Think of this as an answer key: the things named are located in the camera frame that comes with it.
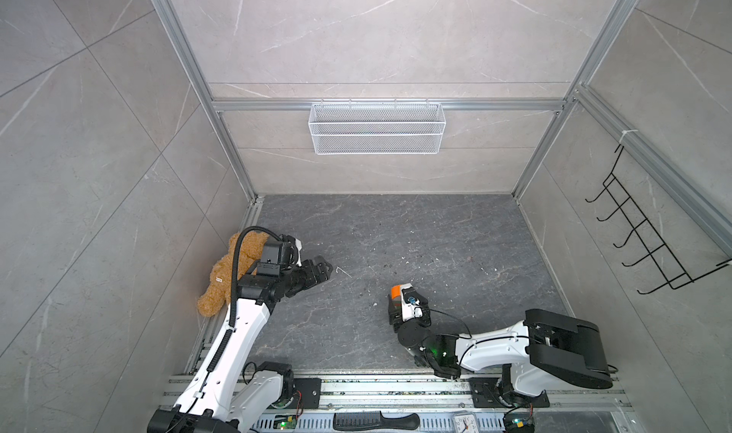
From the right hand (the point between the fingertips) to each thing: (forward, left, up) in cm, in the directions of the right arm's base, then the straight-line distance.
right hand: (402, 296), depth 81 cm
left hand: (+5, +23, +8) cm, 25 cm away
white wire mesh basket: (+55, +6, +20) cm, 59 cm away
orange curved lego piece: (-1, +2, +5) cm, 6 cm away
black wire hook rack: (-7, -55, +24) cm, 60 cm away
